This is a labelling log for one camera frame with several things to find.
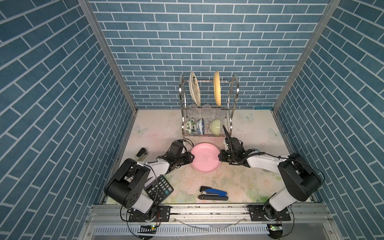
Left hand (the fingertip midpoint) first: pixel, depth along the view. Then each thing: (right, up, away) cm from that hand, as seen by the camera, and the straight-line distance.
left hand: (193, 157), depth 91 cm
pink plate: (+8, -1, 0) cm, 8 cm away
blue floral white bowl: (+4, +19, +2) cm, 20 cm away
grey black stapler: (-32, +2, +1) cm, 32 cm away
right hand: (+15, +2, +1) cm, 15 cm away
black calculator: (-19, -15, -11) cm, 26 cm away
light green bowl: (+14, +19, +2) cm, 23 cm away
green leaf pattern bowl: (-2, +19, +2) cm, 19 cm away
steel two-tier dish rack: (+9, +33, +14) cm, 37 cm away
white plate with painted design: (+1, +42, -2) cm, 42 cm away
